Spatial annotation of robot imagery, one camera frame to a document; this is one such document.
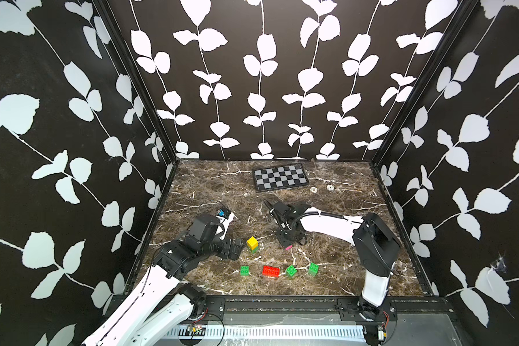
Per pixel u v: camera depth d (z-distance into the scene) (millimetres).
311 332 702
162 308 574
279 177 1104
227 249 625
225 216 645
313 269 799
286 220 710
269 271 816
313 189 1084
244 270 817
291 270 798
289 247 854
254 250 864
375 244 481
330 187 1104
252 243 830
